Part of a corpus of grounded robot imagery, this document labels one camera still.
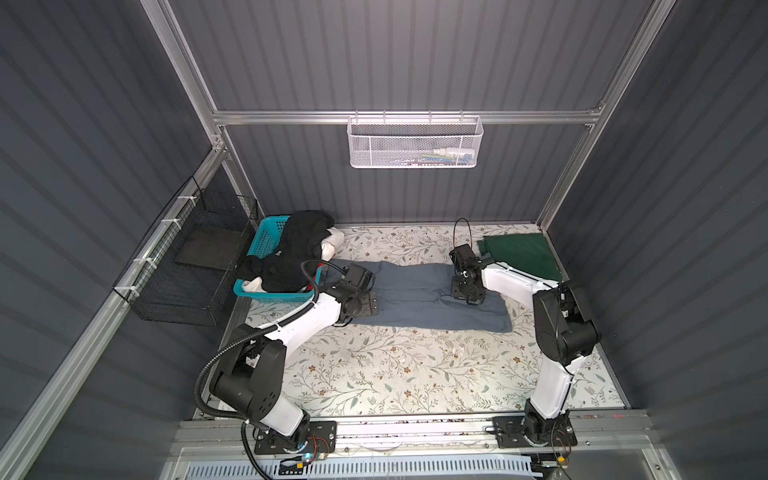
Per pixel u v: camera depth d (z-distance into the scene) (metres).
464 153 0.91
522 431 0.71
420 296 1.00
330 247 0.95
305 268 0.73
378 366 0.85
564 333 0.51
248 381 0.44
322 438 0.72
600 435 0.74
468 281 0.72
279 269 0.96
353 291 0.70
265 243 1.19
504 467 0.70
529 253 1.11
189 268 0.73
